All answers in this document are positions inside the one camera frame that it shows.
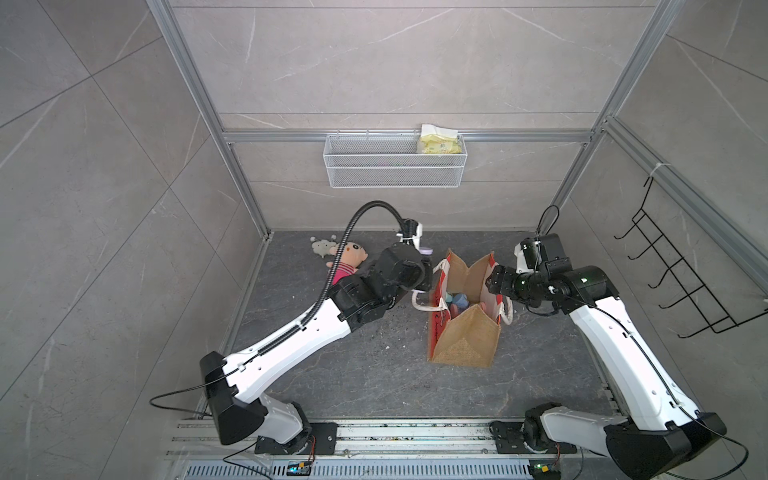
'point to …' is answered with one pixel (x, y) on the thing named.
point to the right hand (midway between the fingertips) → (502, 284)
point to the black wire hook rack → (716, 317)
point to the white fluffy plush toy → (323, 246)
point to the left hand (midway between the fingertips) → (431, 256)
